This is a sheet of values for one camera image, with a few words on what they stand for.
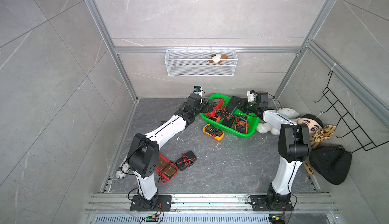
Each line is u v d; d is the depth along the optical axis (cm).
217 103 104
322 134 74
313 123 80
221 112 107
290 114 99
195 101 66
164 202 73
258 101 79
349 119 66
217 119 101
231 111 93
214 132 95
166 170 80
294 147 54
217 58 87
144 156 47
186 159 84
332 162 68
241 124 98
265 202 73
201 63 101
